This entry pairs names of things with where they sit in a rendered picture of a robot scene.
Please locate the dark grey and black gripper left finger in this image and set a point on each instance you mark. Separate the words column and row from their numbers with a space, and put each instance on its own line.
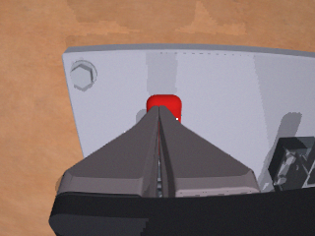
column 126, row 165

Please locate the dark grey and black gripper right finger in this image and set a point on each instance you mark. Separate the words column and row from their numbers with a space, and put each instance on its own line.
column 190, row 166

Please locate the grey metal fixture plate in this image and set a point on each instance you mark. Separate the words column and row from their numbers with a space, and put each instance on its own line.
column 242, row 99

